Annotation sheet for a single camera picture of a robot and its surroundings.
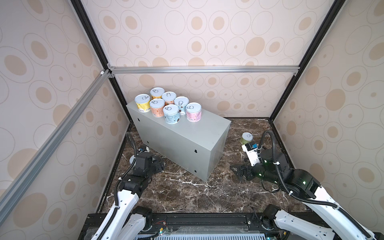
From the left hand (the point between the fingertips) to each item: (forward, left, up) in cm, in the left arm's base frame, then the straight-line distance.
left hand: (162, 159), depth 78 cm
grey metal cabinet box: (-3, -18, +16) cm, 25 cm away
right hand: (-7, -37, +9) cm, 39 cm away
